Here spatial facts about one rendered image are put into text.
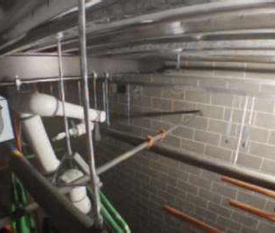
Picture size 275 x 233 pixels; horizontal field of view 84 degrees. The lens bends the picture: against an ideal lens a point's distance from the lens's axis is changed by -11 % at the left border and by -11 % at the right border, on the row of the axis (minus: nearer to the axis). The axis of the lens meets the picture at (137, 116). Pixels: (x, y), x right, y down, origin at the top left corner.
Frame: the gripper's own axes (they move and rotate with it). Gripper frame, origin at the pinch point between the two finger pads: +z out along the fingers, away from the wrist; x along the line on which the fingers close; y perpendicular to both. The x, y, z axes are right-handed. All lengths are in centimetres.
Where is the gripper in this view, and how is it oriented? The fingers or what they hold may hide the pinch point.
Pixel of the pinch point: (57, 137)
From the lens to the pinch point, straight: 141.9
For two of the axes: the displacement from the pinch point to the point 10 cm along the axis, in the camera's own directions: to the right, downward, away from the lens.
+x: -7.1, 3.0, 6.4
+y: 3.8, 9.2, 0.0
